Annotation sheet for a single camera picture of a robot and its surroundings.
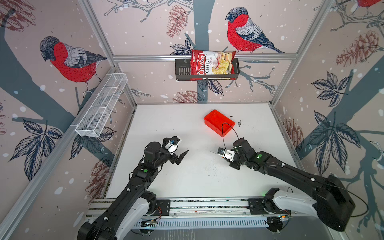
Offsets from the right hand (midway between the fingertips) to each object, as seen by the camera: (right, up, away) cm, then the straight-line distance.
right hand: (225, 157), depth 84 cm
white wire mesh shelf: (-67, +21, -13) cm, 72 cm away
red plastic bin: (-1, +19, +21) cm, 28 cm away
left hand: (-25, +9, -7) cm, 28 cm away
